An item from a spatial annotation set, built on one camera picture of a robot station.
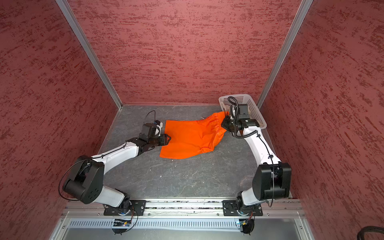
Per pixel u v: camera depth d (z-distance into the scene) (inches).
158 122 32.5
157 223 27.9
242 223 28.2
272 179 16.4
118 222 28.6
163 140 31.8
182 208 29.8
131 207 29.0
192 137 39.5
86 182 17.2
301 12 28.5
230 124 28.7
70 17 29.0
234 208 29.1
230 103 28.6
